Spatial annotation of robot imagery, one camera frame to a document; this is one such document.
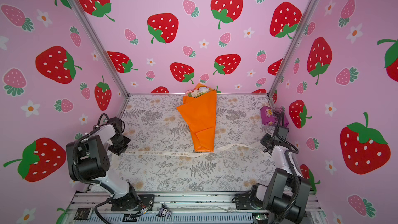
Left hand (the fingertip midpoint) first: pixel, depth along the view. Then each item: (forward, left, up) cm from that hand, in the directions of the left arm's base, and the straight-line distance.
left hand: (125, 148), depth 91 cm
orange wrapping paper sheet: (+24, -44, +3) cm, 51 cm away
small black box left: (-33, +8, 0) cm, 34 cm away
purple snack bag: (+22, -94, +5) cm, 96 cm away
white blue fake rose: (+44, -47, +7) cm, 65 cm away
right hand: (+3, -85, +6) cm, 85 cm away
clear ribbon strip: (-2, -40, -2) cm, 40 cm away
